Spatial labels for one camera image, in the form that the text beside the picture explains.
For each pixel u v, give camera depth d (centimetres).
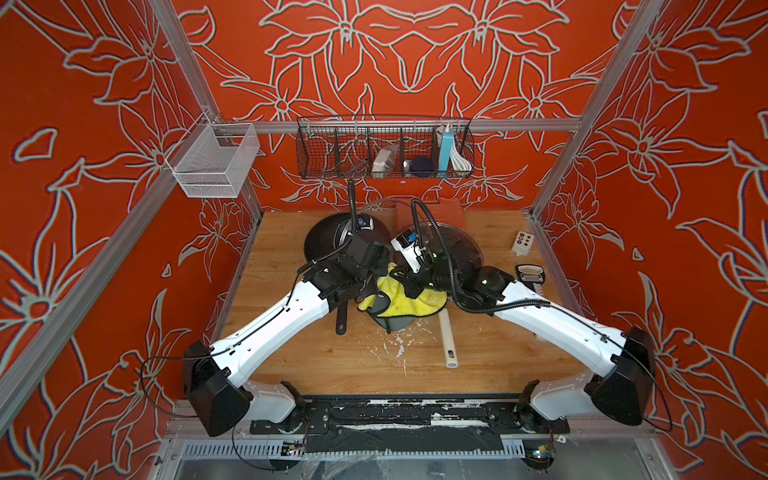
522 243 106
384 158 93
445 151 86
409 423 73
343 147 101
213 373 40
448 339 76
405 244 62
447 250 52
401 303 71
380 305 71
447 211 115
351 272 54
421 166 96
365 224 64
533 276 99
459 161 92
